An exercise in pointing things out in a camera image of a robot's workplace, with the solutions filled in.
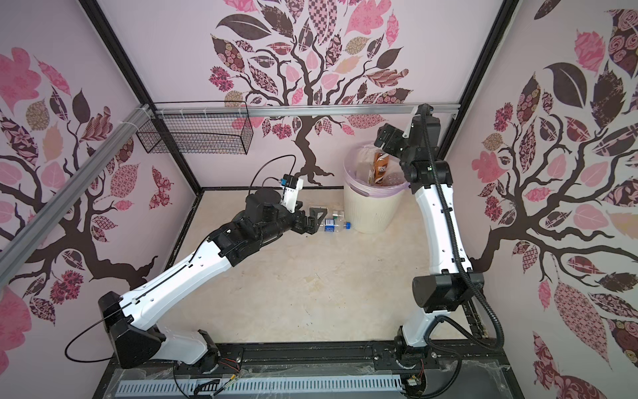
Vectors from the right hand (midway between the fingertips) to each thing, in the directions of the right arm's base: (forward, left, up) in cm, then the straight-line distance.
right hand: (393, 130), depth 70 cm
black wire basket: (+23, +60, -12) cm, 66 cm away
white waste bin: (-5, +2, -33) cm, 33 cm away
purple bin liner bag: (+14, +7, -27) cm, 31 cm away
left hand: (-19, +24, -14) cm, 33 cm away
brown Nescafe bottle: (+12, -2, -24) cm, 26 cm away
